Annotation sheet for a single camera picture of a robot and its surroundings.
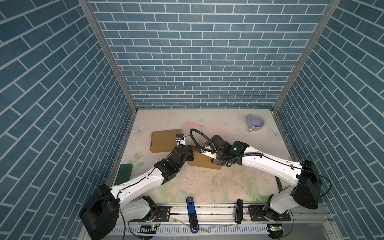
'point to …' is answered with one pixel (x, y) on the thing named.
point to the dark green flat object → (124, 173)
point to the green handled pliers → (279, 184)
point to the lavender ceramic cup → (255, 122)
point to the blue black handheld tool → (192, 216)
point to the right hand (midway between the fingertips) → (214, 150)
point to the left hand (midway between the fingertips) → (192, 148)
